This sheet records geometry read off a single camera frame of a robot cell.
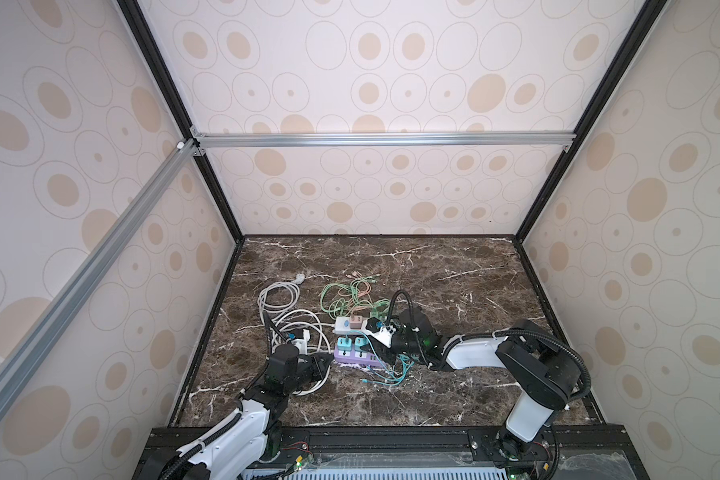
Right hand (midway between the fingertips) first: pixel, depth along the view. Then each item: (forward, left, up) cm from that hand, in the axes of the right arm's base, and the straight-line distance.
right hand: (367, 341), depth 87 cm
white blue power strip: (+6, +8, -2) cm, 10 cm away
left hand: (-4, +8, 0) cm, 9 cm away
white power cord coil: (+17, +31, -4) cm, 35 cm away
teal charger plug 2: (-2, +2, +3) cm, 4 cm away
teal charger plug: (-2, +7, +3) cm, 7 cm away
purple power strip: (-4, +3, -2) cm, 5 cm away
